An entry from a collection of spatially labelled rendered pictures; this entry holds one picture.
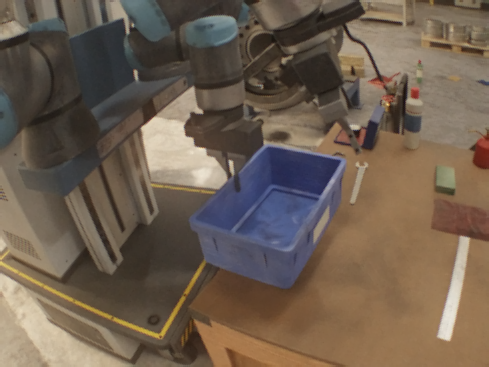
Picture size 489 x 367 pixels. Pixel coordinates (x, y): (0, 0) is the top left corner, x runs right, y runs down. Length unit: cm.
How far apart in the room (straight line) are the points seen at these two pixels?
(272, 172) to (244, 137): 25
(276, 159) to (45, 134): 52
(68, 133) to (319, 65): 47
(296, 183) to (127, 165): 56
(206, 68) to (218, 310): 48
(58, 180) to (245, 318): 46
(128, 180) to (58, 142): 57
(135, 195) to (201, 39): 75
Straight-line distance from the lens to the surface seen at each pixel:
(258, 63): 210
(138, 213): 129
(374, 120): 124
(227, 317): 76
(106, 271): 117
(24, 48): 54
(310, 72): 43
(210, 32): 59
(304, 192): 86
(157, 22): 43
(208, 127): 60
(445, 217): 101
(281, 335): 72
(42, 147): 69
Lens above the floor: 109
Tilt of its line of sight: 33 degrees down
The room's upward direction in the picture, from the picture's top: 8 degrees counter-clockwise
